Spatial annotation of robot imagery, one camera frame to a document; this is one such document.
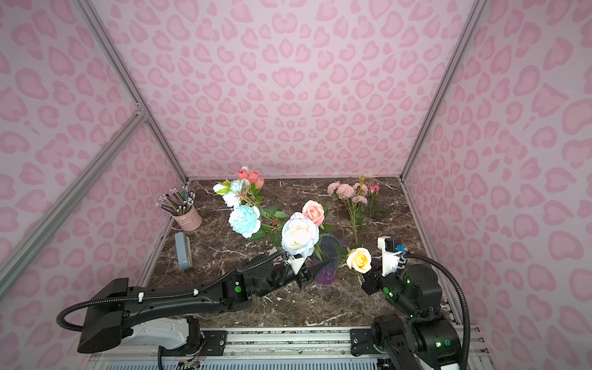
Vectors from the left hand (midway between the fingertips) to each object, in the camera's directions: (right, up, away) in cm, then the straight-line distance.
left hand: (324, 256), depth 63 cm
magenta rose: (+27, +19, +47) cm, 58 cm away
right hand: (+9, -1, +1) cm, 9 cm away
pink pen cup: (-53, +6, +33) cm, 63 cm away
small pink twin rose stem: (+13, +18, +40) cm, 46 cm away
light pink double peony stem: (+20, +19, +44) cm, 52 cm away
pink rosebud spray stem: (+22, +25, +47) cm, 57 cm away
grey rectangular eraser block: (-53, -5, +27) cm, 59 cm away
